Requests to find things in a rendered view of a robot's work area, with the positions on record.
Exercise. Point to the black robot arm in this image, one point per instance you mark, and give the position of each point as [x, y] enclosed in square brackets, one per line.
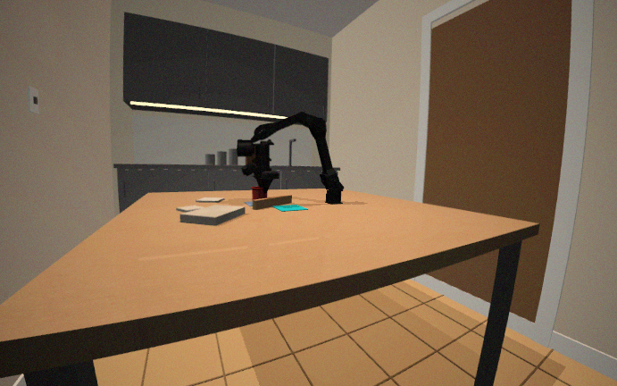
[317, 127]

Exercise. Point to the beige flat rectangular slab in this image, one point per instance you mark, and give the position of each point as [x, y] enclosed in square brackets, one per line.
[212, 215]

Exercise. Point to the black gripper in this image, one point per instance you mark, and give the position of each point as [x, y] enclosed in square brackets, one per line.
[266, 175]

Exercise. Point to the dark red cup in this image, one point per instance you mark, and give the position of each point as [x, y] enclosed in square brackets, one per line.
[257, 193]

